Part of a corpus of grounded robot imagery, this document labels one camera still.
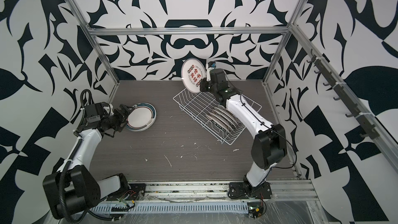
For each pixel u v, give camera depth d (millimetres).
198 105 1046
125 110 751
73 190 414
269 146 450
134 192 726
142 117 1016
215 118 829
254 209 711
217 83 626
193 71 864
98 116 637
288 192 749
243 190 742
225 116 830
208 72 745
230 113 566
